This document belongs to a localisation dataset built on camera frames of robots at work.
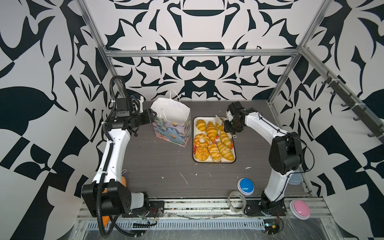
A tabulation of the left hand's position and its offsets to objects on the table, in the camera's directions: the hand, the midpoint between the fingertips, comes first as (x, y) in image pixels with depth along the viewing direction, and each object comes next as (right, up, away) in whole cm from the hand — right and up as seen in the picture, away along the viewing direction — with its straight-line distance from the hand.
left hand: (151, 112), depth 77 cm
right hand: (+43, -9, +15) cm, 47 cm away
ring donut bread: (+27, -18, +21) cm, 38 cm away
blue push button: (+49, -39, +3) cm, 63 cm away
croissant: (+27, -8, +25) cm, 37 cm away
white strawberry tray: (+33, -19, +19) cm, 42 cm away
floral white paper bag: (+11, -6, 0) cm, 13 cm away
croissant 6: (+40, -23, +12) cm, 48 cm away
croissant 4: (+42, -17, +18) cm, 49 cm away
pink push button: (+74, -48, -3) cm, 88 cm away
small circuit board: (+58, -54, -6) cm, 80 cm away
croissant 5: (+34, -24, +12) cm, 43 cm away
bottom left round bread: (+27, -24, +11) cm, 38 cm away
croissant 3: (+39, -9, +22) cm, 46 cm away
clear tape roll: (+43, -48, -4) cm, 64 cm away
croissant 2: (+34, -12, +21) cm, 41 cm away
